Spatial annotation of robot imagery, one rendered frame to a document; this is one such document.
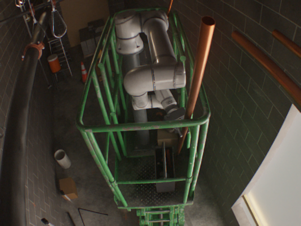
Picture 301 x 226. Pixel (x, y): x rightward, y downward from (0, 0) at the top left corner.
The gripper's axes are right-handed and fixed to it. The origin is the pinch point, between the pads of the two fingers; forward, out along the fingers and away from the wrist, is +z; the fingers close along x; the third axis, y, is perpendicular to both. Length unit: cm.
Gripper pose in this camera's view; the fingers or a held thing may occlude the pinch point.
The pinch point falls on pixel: (183, 131)
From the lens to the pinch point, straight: 141.9
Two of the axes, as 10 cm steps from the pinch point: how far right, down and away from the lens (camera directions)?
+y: -0.7, -3.3, -9.4
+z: 4.3, 8.4, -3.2
